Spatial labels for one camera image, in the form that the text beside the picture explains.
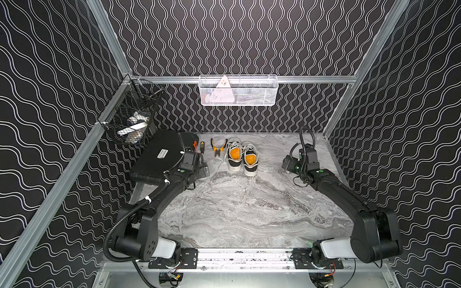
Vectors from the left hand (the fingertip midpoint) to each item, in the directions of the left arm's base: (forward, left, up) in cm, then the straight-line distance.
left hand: (197, 167), depth 89 cm
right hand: (+6, -47, +1) cm, 47 cm away
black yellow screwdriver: (+23, +3, -12) cm, 26 cm away
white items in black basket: (+5, +23, +22) cm, 33 cm away
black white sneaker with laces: (+8, -18, -8) cm, 21 cm away
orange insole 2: (+18, -18, -9) cm, 27 cm away
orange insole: (+13, -27, -9) cm, 32 cm away
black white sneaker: (+5, -27, -8) cm, 28 cm away
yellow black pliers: (+20, -7, -11) cm, 24 cm away
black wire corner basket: (+33, +37, +17) cm, 52 cm away
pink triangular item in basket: (+30, -10, +23) cm, 39 cm away
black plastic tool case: (+11, +22, -5) cm, 25 cm away
